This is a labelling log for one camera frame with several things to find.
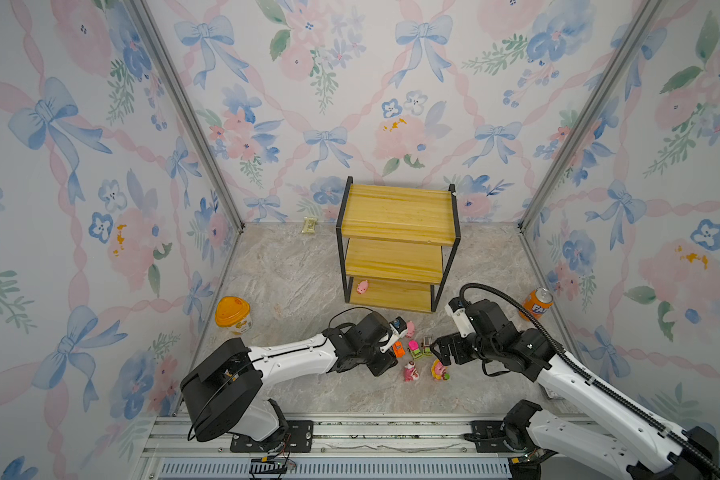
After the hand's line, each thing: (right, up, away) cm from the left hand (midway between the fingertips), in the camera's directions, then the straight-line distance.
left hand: (391, 354), depth 82 cm
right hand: (+13, +5, -5) cm, 15 cm away
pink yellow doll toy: (+13, -4, -2) cm, 13 cm away
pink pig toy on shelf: (-8, +17, +16) cm, 25 cm away
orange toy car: (+2, 0, +5) cm, 6 cm away
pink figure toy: (+5, -4, -2) cm, 7 cm away
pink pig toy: (+7, +4, +8) cm, 12 cm away
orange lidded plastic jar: (-45, +11, +2) cm, 46 cm away
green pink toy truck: (+7, 0, +4) cm, 8 cm away
